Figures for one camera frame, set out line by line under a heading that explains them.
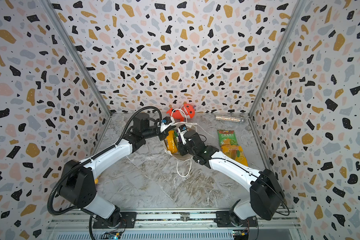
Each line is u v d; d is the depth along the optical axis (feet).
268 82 3.31
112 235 2.30
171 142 2.88
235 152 3.01
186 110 3.72
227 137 3.48
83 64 2.97
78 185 1.41
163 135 2.35
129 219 2.43
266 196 1.38
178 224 2.40
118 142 1.85
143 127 2.17
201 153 1.98
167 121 2.21
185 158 2.50
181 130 2.31
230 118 3.81
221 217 2.44
